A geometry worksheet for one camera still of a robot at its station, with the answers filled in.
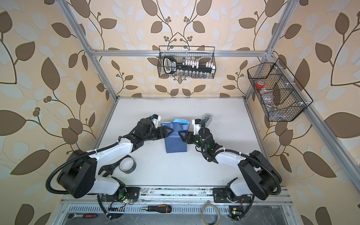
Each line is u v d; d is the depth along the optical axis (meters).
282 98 0.73
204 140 0.64
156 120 0.80
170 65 0.85
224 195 0.73
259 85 0.81
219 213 0.66
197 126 0.77
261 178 0.43
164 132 0.75
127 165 0.84
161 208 0.68
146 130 0.68
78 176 0.43
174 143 0.86
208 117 1.02
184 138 0.76
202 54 0.91
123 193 0.68
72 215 0.68
